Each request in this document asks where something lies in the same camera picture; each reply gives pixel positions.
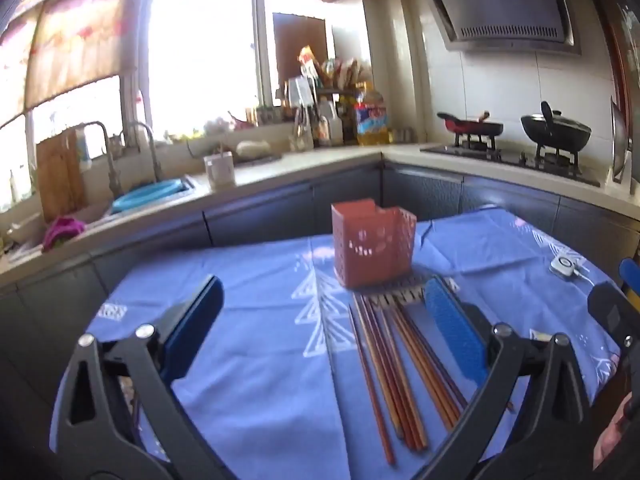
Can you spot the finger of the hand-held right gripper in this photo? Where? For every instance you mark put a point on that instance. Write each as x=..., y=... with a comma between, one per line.
x=630, y=280
x=615, y=315

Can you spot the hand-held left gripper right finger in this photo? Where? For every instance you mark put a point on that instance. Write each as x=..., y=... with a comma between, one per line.
x=455, y=330

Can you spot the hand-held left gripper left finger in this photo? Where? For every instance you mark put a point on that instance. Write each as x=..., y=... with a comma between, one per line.
x=195, y=320

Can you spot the bunch of wooden chopsticks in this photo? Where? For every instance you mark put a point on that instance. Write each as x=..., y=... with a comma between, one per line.
x=380, y=380

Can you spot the pink perforated utensil holder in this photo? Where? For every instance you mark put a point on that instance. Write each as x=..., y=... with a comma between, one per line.
x=370, y=245

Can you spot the person's right hand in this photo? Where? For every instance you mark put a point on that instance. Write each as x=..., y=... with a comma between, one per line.
x=622, y=430

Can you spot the white square device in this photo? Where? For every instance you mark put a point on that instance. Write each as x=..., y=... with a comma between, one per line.
x=564, y=264

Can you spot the blue printed tablecloth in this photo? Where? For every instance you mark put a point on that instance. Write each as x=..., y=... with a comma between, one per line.
x=260, y=360

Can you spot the steel sink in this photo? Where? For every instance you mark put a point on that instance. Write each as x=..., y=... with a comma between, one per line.
x=186, y=185

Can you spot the blue plastic basin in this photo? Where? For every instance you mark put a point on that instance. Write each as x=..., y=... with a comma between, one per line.
x=145, y=194

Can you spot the steel pot lid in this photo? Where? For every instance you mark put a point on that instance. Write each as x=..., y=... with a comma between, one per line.
x=619, y=140

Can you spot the white mug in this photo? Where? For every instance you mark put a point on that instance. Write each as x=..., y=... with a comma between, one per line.
x=220, y=172

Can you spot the pink cloth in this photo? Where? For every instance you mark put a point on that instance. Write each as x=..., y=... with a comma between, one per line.
x=62, y=232

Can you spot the black wok with lid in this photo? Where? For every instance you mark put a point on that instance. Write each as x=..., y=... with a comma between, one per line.
x=555, y=132

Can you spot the angular steel faucet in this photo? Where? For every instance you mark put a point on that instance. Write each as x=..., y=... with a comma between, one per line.
x=114, y=175

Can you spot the dark round mat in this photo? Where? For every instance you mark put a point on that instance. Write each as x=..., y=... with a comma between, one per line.
x=265, y=160

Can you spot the black gas stove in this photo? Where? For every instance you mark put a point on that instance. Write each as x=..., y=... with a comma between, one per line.
x=500, y=157

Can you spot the white lumpy bundle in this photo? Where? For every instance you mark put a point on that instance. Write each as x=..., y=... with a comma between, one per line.
x=252, y=149

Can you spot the bag of garlic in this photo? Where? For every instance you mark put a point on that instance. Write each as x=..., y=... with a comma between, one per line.
x=216, y=124

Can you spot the wooden cutting board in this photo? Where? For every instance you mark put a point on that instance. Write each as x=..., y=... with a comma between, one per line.
x=60, y=175

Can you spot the small steel bowl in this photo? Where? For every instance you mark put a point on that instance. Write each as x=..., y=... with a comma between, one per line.
x=404, y=135

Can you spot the reddish purple vegetable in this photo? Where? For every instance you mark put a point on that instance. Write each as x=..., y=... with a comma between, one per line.
x=239, y=122

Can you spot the dish soap bottle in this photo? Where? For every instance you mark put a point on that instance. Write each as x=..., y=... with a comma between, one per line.
x=84, y=150

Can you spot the red frying pan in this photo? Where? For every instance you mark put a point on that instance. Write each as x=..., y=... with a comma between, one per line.
x=470, y=127

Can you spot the row of spice jars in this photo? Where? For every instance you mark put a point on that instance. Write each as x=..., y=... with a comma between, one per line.
x=262, y=116

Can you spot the cooking oil bottle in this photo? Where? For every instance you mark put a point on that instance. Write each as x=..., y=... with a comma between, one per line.
x=372, y=120

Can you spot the white plastic jug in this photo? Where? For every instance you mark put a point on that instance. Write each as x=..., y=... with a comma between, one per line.
x=334, y=127

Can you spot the hanging kitchen knives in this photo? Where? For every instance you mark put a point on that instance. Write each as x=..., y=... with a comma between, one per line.
x=302, y=110

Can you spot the metal spice rack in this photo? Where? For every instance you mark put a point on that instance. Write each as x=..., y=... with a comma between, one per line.
x=350, y=110

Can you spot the decorated glass door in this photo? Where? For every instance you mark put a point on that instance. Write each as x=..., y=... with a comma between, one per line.
x=627, y=35

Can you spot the pile of food packets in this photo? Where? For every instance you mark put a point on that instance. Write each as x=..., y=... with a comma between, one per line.
x=340, y=70

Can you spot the brown cardboard panel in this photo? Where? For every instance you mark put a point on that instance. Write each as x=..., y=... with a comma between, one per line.
x=300, y=45

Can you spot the printed roller blind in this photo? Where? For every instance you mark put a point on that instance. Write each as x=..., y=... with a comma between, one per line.
x=75, y=40
x=17, y=70

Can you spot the steel range hood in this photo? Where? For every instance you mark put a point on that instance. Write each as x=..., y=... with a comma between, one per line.
x=500, y=0

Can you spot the window frame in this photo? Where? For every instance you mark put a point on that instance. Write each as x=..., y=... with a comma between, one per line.
x=257, y=35

